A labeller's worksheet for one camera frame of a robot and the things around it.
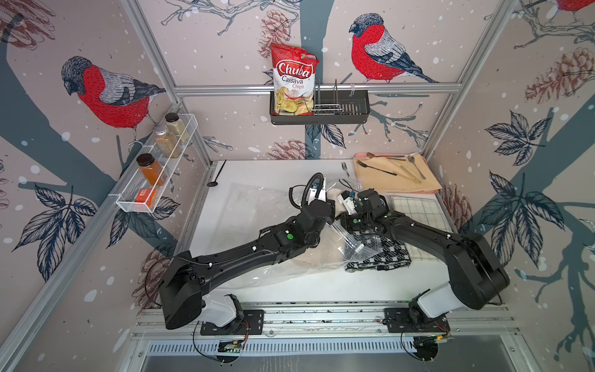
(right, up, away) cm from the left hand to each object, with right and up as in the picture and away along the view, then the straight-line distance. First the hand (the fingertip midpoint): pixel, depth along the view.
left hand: (331, 190), depth 73 cm
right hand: (+1, -13, +12) cm, 18 cm away
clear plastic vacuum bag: (-35, -11, +29) cm, 47 cm away
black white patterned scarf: (+19, -24, +10) cm, 32 cm away
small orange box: (-55, -2, -7) cm, 56 cm away
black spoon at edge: (-53, +1, +39) cm, 66 cm away
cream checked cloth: (+42, -10, +22) cm, 49 cm away
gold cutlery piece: (+45, +6, +42) cm, 62 cm away
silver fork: (+13, +9, +45) cm, 48 cm away
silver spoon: (+49, +15, +49) cm, 71 cm away
